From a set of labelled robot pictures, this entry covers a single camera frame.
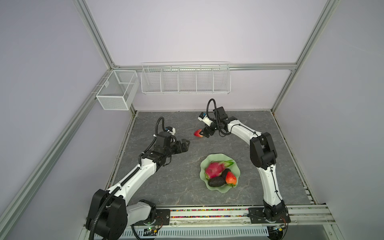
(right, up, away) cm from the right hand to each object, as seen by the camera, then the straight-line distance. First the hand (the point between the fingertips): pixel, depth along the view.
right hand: (204, 128), depth 100 cm
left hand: (-12, -9, -17) cm, 23 cm away
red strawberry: (-5, -3, +1) cm, 6 cm away
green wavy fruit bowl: (+9, -17, -11) cm, 22 cm away
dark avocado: (+6, -27, -23) cm, 36 cm away
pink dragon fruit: (+6, -22, -18) cm, 29 cm away
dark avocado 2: (+11, -25, -17) cm, 32 cm away
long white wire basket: (-12, +34, -2) cm, 36 cm away
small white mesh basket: (-59, +26, +2) cm, 64 cm away
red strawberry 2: (+13, -26, -23) cm, 37 cm away
